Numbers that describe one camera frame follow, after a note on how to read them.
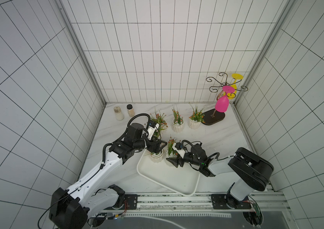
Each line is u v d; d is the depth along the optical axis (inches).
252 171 17.9
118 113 40.8
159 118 36.9
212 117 42.4
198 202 29.2
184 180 30.4
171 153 32.8
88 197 16.3
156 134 34.5
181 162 29.3
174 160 29.7
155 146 25.4
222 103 36.3
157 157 32.2
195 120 39.5
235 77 36.0
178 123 38.7
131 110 42.0
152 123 25.9
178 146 28.2
